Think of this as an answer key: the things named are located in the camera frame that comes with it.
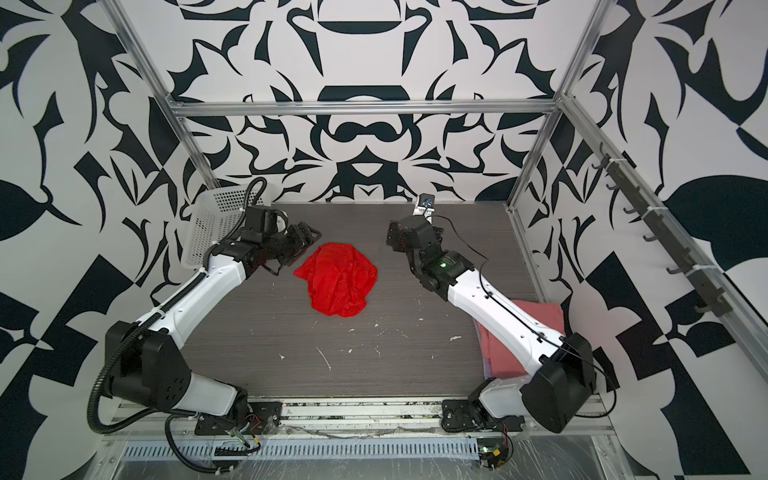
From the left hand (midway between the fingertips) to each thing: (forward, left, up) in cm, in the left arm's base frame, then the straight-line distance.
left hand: (316, 233), depth 83 cm
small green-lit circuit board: (-49, -42, -23) cm, 68 cm away
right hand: (-2, -25, +6) cm, 25 cm away
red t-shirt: (-5, -5, -16) cm, 17 cm away
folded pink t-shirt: (-28, -48, -19) cm, 59 cm away
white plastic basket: (+25, +44, -18) cm, 54 cm away
